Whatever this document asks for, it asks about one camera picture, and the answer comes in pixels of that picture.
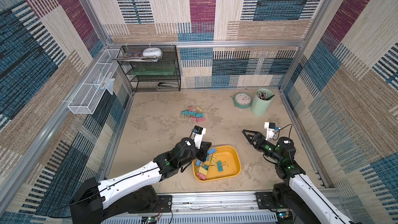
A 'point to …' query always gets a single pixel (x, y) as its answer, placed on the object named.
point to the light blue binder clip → (198, 162)
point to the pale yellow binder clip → (203, 171)
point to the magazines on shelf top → (137, 56)
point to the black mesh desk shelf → (152, 68)
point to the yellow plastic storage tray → (230, 157)
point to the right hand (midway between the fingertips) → (245, 132)
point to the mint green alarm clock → (242, 100)
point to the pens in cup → (263, 95)
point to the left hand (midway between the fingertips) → (211, 142)
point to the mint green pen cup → (260, 102)
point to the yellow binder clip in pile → (199, 109)
